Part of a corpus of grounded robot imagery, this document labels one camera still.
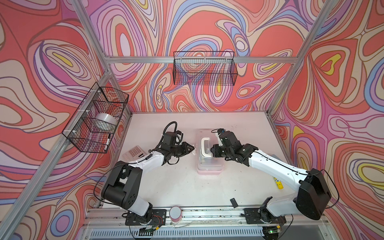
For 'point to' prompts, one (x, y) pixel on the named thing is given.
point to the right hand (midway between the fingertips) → (213, 152)
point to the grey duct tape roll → (107, 118)
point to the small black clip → (234, 203)
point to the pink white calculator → (133, 154)
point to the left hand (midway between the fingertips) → (195, 148)
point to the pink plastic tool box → (207, 163)
